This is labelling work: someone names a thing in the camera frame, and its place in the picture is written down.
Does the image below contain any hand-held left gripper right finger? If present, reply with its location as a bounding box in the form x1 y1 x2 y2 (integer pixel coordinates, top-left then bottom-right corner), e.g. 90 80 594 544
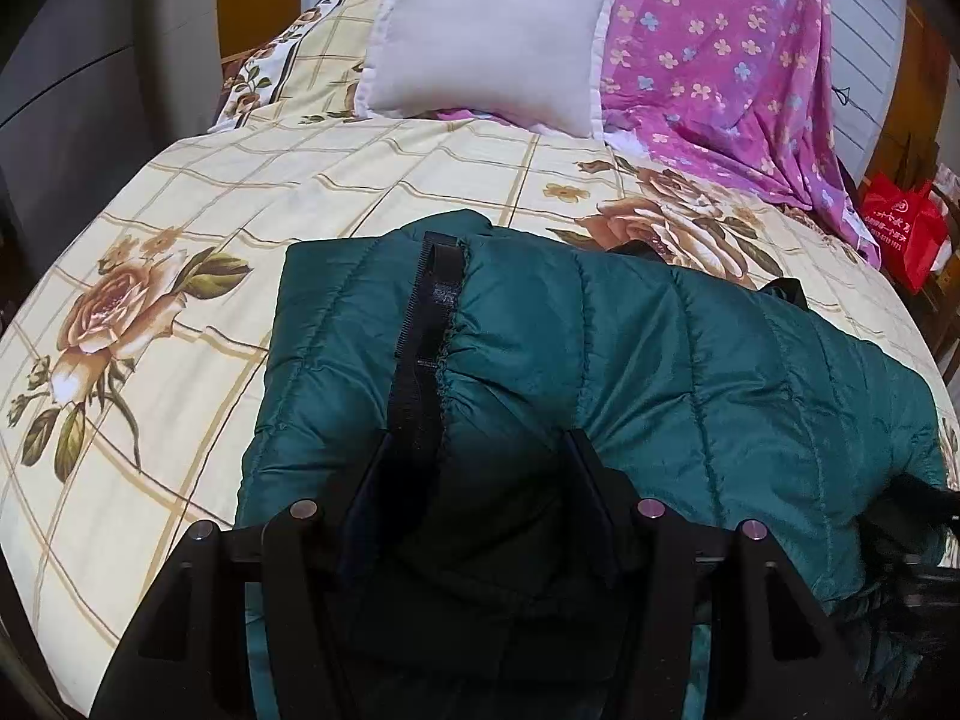
562 427 880 720

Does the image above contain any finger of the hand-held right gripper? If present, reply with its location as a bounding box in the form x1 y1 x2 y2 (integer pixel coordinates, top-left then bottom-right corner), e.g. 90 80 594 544
887 471 960 524

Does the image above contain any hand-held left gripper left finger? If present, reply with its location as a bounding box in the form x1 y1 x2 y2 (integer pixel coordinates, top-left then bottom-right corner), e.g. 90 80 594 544
88 427 421 720

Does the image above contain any dark green quilted jacket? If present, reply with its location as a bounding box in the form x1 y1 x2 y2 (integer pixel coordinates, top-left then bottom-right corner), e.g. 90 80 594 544
234 208 960 720

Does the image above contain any red shopping bag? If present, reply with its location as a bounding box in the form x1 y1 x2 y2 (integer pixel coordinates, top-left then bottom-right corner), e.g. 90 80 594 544
859 171 952 295

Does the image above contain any bed with floral sheet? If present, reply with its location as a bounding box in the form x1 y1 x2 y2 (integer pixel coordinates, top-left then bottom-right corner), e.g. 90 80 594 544
0 0 955 720

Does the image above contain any purple floral blanket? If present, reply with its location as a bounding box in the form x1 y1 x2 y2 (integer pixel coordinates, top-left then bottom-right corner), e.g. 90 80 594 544
435 0 890 271

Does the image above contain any white pillow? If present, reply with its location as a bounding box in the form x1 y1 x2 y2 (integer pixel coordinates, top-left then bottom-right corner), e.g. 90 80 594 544
354 0 617 140

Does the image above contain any grey cabinet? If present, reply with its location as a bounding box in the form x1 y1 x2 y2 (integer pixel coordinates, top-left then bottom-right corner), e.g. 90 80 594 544
0 0 220 256

